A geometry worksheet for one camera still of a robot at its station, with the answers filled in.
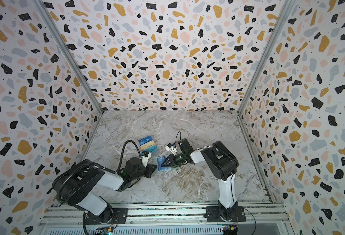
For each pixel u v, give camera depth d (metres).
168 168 0.89
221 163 0.53
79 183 0.46
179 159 0.84
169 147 0.90
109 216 0.68
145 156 0.82
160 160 0.92
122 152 0.71
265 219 0.76
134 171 0.72
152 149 0.94
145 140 0.97
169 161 0.85
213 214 0.75
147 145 0.95
